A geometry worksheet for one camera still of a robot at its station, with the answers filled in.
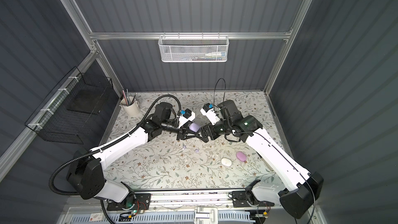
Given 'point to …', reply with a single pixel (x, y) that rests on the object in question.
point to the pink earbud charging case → (241, 156)
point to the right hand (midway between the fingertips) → (205, 130)
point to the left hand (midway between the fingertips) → (200, 134)
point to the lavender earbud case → (194, 127)
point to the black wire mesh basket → (69, 113)
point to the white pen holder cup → (129, 106)
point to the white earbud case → (226, 162)
